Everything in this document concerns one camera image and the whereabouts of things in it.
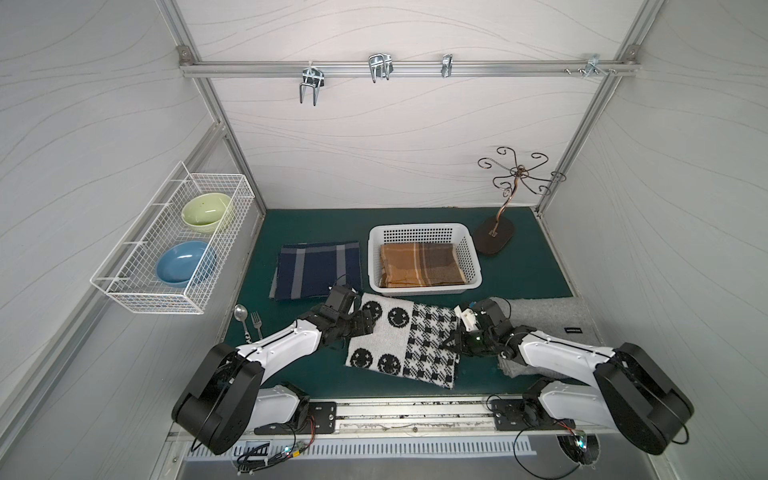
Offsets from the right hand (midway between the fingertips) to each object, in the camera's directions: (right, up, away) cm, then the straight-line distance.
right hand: (444, 343), depth 86 cm
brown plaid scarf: (-6, +22, +13) cm, 26 cm away
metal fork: (-57, +5, +5) cm, 58 cm away
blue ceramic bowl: (-62, +25, -19) cm, 70 cm away
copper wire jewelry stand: (+24, +32, +25) cm, 47 cm away
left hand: (-23, +5, +2) cm, 23 cm away
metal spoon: (-62, +7, +5) cm, 63 cm away
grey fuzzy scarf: (+36, +7, +2) cm, 37 cm away
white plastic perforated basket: (+8, +32, +18) cm, 38 cm away
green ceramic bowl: (-62, +37, -13) cm, 73 cm away
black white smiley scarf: (-11, +2, -2) cm, 11 cm away
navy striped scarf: (-44, +20, +16) cm, 51 cm away
